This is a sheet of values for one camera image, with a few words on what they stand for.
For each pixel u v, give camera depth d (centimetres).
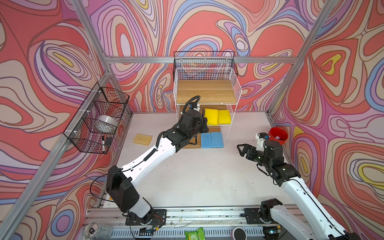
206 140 101
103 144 72
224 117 79
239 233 66
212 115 77
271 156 58
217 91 74
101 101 74
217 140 100
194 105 64
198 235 68
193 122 55
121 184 40
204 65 95
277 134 93
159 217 73
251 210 76
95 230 59
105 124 70
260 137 70
